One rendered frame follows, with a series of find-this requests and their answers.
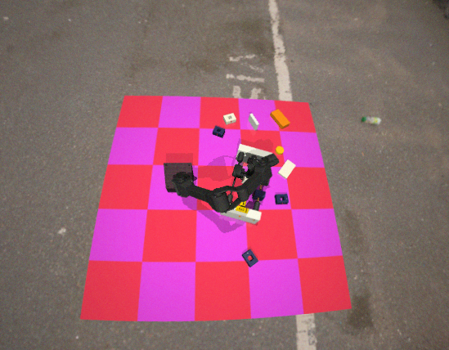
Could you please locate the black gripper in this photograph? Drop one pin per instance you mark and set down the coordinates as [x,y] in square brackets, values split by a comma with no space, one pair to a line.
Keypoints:
[240,172]

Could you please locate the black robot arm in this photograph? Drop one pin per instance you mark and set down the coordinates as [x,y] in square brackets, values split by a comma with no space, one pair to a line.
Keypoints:
[261,170]

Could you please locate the yellow round disc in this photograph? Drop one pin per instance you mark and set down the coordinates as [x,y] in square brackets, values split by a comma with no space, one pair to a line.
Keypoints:
[279,150]

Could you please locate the orange rectangular block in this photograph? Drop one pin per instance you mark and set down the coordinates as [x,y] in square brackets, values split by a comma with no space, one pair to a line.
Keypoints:
[280,119]

